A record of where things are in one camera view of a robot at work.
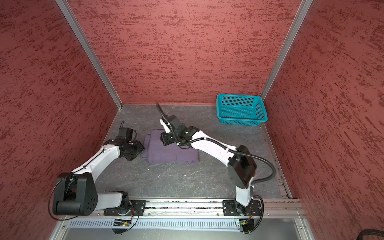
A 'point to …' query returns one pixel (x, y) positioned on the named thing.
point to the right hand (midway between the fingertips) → (161, 141)
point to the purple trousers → (152, 149)
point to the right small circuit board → (242, 222)
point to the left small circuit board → (121, 222)
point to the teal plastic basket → (241, 110)
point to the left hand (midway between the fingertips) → (142, 153)
